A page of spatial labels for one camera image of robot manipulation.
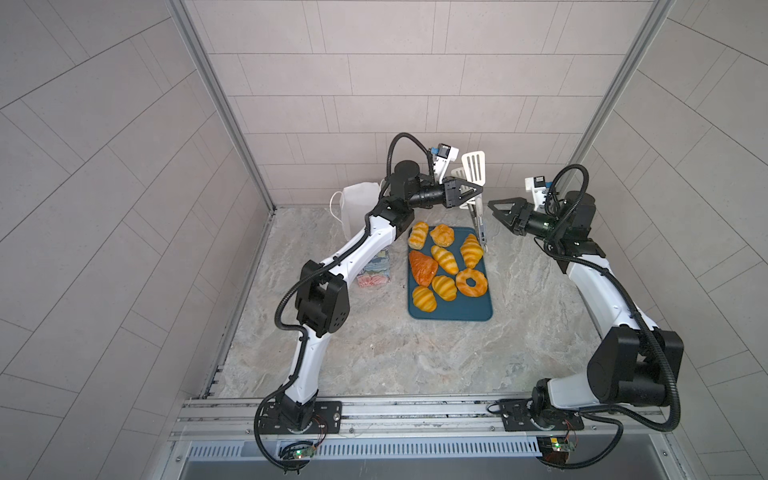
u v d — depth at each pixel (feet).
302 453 2.12
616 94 2.78
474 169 2.25
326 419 2.32
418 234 3.42
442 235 3.35
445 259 3.18
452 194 2.14
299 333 1.77
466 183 2.26
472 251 3.25
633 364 1.34
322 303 1.72
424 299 2.85
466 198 2.28
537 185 2.28
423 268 3.09
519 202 2.16
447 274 3.14
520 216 2.15
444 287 2.95
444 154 2.18
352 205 2.91
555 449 2.23
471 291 2.99
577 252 1.87
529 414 2.32
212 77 2.66
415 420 2.34
